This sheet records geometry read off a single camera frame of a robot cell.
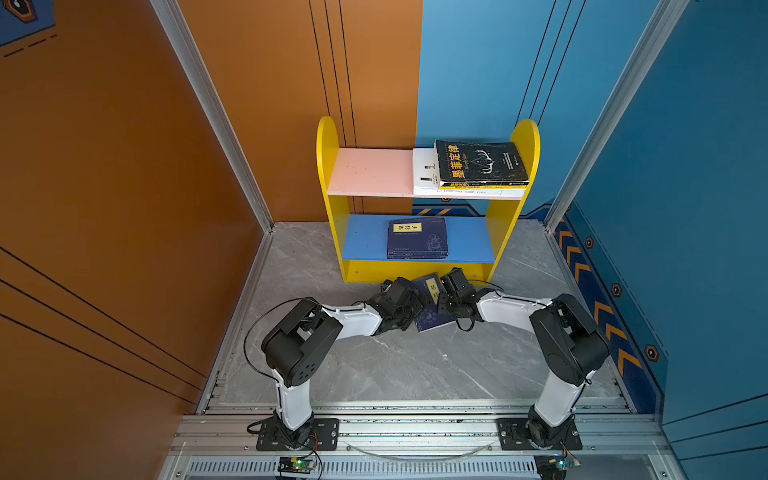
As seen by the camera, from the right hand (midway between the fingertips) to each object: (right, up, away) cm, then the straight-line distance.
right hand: (438, 306), depth 97 cm
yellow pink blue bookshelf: (-18, +25, +1) cm, 30 cm away
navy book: (-7, +22, -3) cm, 23 cm away
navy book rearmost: (-3, -3, -3) cm, 5 cm away
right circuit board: (+23, -34, -26) cm, 49 cm away
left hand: (-3, +1, -5) cm, 6 cm away
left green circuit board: (-39, -33, -26) cm, 57 cm away
